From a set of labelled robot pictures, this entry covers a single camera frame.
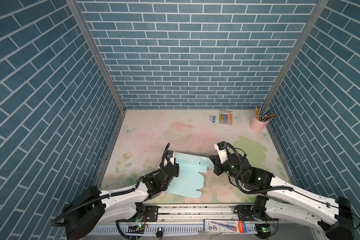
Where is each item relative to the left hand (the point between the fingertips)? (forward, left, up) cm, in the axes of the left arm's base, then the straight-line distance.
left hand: (176, 160), depth 84 cm
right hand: (-3, -16, +11) cm, 20 cm away
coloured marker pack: (+38, -37, -7) cm, 54 cm away
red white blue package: (-31, -23, -7) cm, 39 cm away
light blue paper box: (-10, -7, -4) cm, 13 cm away
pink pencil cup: (+26, -57, -2) cm, 63 cm away
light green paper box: (+11, -52, -11) cm, 54 cm away
